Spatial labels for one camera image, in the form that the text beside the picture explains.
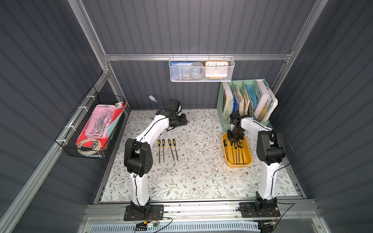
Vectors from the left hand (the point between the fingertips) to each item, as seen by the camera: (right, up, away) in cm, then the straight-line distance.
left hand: (183, 120), depth 92 cm
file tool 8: (+38, -18, +7) cm, 42 cm away
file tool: (-17, -18, +7) cm, 26 cm away
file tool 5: (+33, -21, +4) cm, 39 cm away
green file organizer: (+45, +16, +6) cm, 48 cm away
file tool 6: (+35, -18, +4) cm, 40 cm away
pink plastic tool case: (-42, +2, -17) cm, 45 cm away
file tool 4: (-6, -17, +7) cm, 20 cm away
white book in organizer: (+56, +12, +4) cm, 58 cm away
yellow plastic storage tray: (+35, -22, +2) cm, 41 cm away
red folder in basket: (-38, -10, -23) cm, 46 cm away
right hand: (+35, -14, +8) cm, 39 cm away
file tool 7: (+39, -18, +5) cm, 43 cm away
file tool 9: (+29, -16, +6) cm, 33 cm away
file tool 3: (-9, -17, +7) cm, 21 cm away
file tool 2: (-14, -18, +7) cm, 24 cm away
